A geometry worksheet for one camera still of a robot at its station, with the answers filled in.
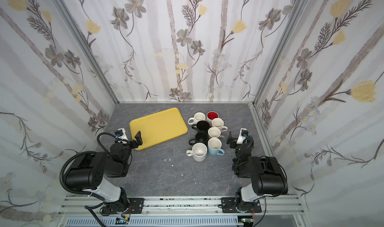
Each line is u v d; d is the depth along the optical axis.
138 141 0.84
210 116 1.03
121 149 0.70
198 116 1.04
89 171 0.47
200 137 0.93
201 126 0.97
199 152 0.92
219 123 1.00
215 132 0.95
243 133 0.75
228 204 0.74
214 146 0.91
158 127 1.04
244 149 0.70
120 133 0.76
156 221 0.70
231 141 0.82
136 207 0.74
